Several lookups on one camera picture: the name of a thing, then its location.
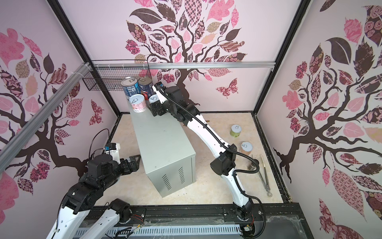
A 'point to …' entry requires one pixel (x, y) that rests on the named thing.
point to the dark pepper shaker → (252, 166)
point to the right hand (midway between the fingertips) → (154, 99)
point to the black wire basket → (107, 75)
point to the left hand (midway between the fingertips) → (133, 160)
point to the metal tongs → (264, 185)
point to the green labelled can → (236, 130)
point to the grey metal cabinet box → (167, 149)
